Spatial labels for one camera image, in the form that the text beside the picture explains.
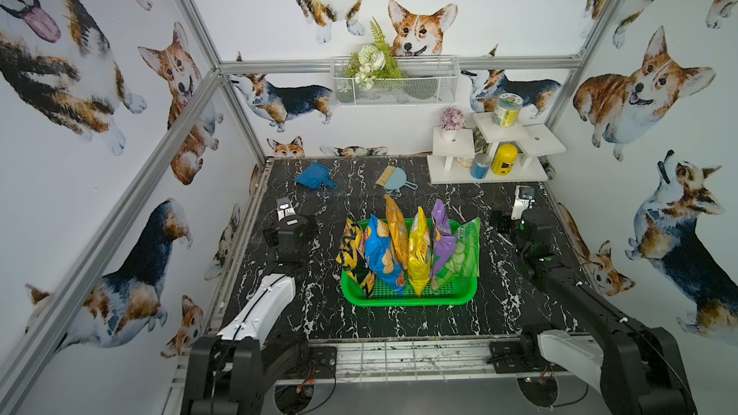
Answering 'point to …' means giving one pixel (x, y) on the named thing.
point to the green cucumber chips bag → (467, 255)
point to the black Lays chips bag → (353, 255)
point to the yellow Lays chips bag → (420, 251)
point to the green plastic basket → (388, 295)
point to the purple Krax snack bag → (445, 240)
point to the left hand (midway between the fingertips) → (287, 211)
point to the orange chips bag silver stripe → (399, 233)
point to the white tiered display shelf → (486, 152)
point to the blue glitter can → (479, 167)
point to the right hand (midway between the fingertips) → (522, 199)
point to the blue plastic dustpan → (315, 175)
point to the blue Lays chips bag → (380, 256)
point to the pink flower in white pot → (452, 120)
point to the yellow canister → (504, 158)
